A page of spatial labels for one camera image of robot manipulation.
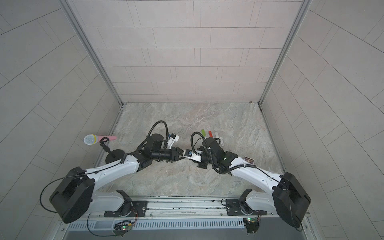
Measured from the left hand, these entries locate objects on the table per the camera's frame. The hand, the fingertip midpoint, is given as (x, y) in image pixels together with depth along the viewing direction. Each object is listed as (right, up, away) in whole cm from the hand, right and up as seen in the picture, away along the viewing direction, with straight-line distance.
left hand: (188, 157), depth 76 cm
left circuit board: (-29, -28, -10) cm, 42 cm away
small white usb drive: (+17, +9, +23) cm, 30 cm away
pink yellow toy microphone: (-43, +11, -9) cm, 45 cm away
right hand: (+2, 0, +3) cm, 4 cm away
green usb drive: (+8, +11, +26) cm, 29 cm away
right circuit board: (+31, -31, -6) cm, 44 cm away
